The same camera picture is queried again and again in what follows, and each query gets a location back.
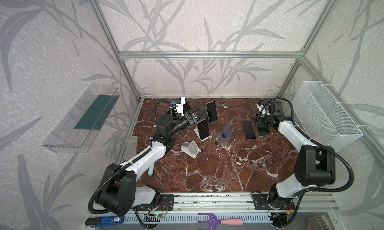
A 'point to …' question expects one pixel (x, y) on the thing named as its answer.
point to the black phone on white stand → (203, 129)
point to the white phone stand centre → (196, 129)
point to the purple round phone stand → (226, 134)
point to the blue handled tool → (96, 221)
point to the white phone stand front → (191, 148)
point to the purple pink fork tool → (213, 221)
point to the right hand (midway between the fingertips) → (260, 113)
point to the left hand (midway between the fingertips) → (206, 108)
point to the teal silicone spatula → (150, 171)
